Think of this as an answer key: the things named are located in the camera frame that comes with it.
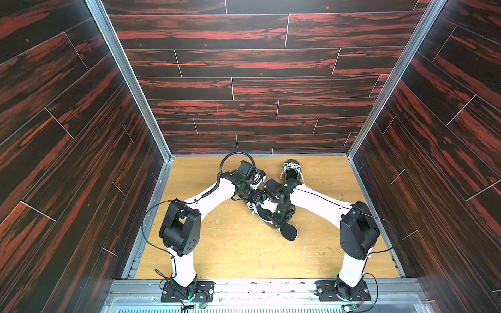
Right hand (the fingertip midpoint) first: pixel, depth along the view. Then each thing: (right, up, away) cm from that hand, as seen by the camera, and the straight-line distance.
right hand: (281, 220), depth 86 cm
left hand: (-8, +10, +2) cm, 13 cm away
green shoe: (+9, +23, +16) cm, 30 cm away
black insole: (+2, -2, -8) cm, 9 cm away
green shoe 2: (-8, +6, -4) cm, 11 cm away
